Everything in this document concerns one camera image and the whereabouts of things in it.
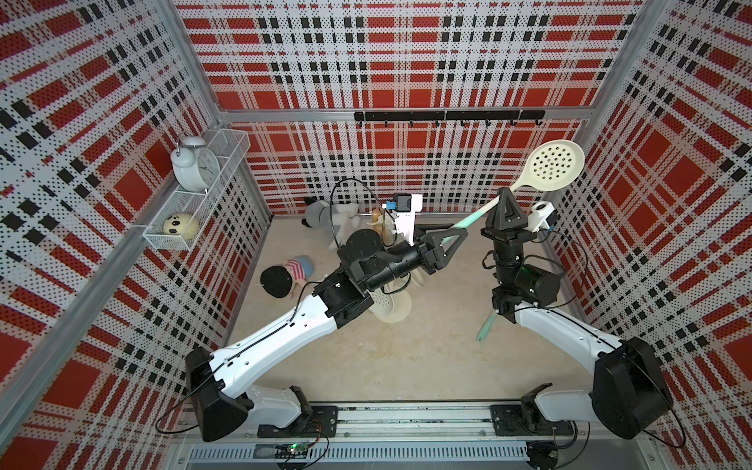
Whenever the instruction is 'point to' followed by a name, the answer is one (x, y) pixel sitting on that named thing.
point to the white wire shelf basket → (230, 144)
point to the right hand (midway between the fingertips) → (501, 190)
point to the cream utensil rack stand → (391, 303)
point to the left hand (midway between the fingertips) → (465, 232)
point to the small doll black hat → (287, 280)
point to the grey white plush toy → (343, 216)
